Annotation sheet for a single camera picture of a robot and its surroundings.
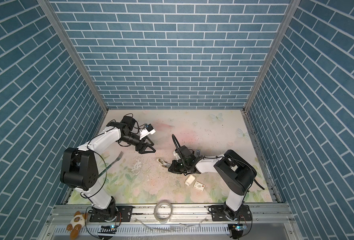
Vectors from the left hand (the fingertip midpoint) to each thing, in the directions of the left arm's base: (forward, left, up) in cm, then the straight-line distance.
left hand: (152, 146), depth 84 cm
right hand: (-8, -8, -12) cm, 16 cm away
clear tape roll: (-34, -6, -10) cm, 36 cm away
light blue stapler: (+1, -27, -11) cm, 29 cm away
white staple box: (-18, -26, -12) cm, 34 cm away
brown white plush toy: (-34, +33, -11) cm, 48 cm away
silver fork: (+1, +22, -13) cm, 26 cm away
